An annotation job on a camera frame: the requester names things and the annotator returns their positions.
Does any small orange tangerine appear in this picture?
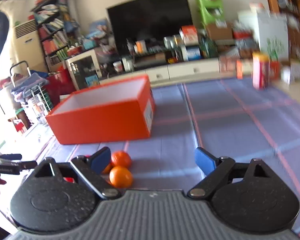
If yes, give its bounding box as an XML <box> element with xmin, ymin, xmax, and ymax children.
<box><xmin>111</xmin><ymin>151</ymin><xmax>132</xmax><ymax>168</ymax></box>
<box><xmin>109</xmin><ymin>166</ymin><xmax>133</xmax><ymax>189</ymax></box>
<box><xmin>102</xmin><ymin>163</ymin><xmax>113</xmax><ymax>175</ymax></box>

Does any red tomato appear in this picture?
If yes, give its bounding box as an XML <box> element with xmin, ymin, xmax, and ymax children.
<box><xmin>63</xmin><ymin>177</ymin><xmax>76</xmax><ymax>183</ymax></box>

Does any plaid blue tablecloth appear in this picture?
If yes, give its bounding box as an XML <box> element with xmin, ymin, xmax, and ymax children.
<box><xmin>34</xmin><ymin>76</ymin><xmax>300</xmax><ymax>233</ymax></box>

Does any orange cardboard box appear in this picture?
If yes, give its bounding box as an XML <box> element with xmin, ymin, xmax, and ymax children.
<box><xmin>46</xmin><ymin>75</ymin><xmax>155</xmax><ymax>145</ymax></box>

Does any shopping trolley cart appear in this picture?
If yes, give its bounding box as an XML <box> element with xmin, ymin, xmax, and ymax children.
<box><xmin>10</xmin><ymin>61</ymin><xmax>53</xmax><ymax>125</ymax></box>

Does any white small glass cabinet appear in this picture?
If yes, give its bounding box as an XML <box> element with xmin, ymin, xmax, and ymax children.
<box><xmin>66</xmin><ymin>49</ymin><xmax>102</xmax><ymax>90</ymax></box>

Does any white tv stand cabinet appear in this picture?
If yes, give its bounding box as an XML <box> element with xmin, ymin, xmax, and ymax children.
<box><xmin>100</xmin><ymin>58</ymin><xmax>221</xmax><ymax>86</ymax></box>

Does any orange gift bag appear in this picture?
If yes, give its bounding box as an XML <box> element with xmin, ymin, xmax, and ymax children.
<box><xmin>269</xmin><ymin>61</ymin><xmax>281</xmax><ymax>81</ymax></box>

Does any red cylindrical can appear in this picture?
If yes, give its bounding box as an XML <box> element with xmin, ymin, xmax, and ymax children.
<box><xmin>253</xmin><ymin>52</ymin><xmax>269</xmax><ymax>89</ymax></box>

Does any white standing air conditioner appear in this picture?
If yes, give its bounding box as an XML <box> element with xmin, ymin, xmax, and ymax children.
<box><xmin>14</xmin><ymin>20</ymin><xmax>49</xmax><ymax>73</ymax></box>

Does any brown cardboard box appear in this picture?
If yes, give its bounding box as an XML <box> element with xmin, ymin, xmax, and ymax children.
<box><xmin>205</xmin><ymin>23</ymin><xmax>233</xmax><ymax>41</ymax></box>

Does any white chest freezer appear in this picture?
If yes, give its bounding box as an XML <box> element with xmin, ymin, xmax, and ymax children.
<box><xmin>238</xmin><ymin>11</ymin><xmax>289</xmax><ymax>61</ymax></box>

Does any dark tall bookshelf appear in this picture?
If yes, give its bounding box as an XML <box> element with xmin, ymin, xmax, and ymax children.
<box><xmin>31</xmin><ymin>0</ymin><xmax>78</xmax><ymax>72</ymax></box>

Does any black flat television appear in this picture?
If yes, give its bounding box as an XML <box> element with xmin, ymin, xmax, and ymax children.
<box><xmin>107</xmin><ymin>0</ymin><xmax>193</xmax><ymax>55</ymax></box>

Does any green plastic stacking rack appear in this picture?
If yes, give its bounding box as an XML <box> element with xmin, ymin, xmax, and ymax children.
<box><xmin>196</xmin><ymin>0</ymin><xmax>225</xmax><ymax>26</ymax></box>

